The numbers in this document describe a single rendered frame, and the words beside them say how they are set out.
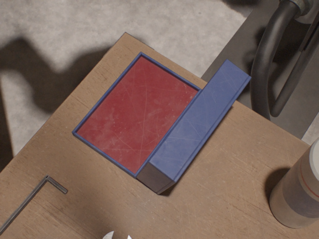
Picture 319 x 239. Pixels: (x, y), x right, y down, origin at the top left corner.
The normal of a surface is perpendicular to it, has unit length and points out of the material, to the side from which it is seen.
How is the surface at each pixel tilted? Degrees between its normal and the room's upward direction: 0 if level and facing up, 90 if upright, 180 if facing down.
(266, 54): 37
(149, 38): 0
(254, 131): 0
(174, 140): 12
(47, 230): 0
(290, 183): 90
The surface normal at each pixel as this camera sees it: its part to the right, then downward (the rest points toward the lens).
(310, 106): 0.00, -0.40
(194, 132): 0.18, -0.28
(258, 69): -0.55, 0.22
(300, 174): -1.00, 0.07
